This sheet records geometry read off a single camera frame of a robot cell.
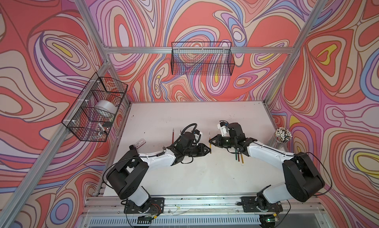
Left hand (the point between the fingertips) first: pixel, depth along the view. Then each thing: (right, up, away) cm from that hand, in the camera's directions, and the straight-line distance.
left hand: (212, 152), depth 81 cm
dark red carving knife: (+18, -6, +9) cm, 21 cm away
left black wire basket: (-66, +21, -1) cm, 69 cm away
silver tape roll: (-55, +24, -8) cm, 60 cm away
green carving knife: (+17, -5, +10) cm, 20 cm away
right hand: (0, +3, +5) cm, 6 cm away
